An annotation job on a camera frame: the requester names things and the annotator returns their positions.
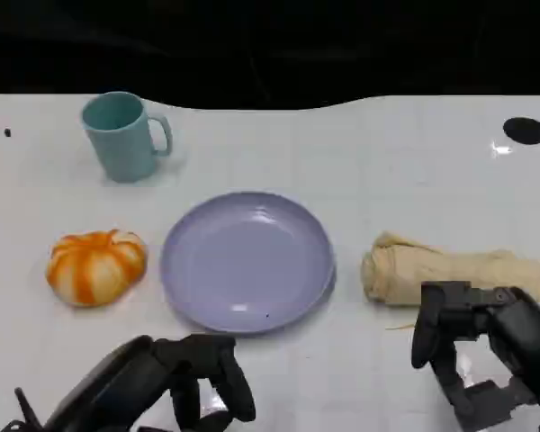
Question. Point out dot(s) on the pale green mug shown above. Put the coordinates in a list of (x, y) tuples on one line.
[(121, 148)]

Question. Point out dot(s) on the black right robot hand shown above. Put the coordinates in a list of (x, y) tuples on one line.
[(522, 333)]

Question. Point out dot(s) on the beige towel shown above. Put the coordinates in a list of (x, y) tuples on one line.
[(432, 265)]

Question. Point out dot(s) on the orange and white bread roll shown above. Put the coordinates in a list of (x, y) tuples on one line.
[(94, 270)]

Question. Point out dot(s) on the loose beige thread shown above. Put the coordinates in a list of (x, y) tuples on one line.
[(400, 327)]

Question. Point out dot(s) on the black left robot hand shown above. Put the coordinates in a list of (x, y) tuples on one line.
[(130, 382)]

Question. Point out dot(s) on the lilac plate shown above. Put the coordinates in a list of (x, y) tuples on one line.
[(247, 265)]

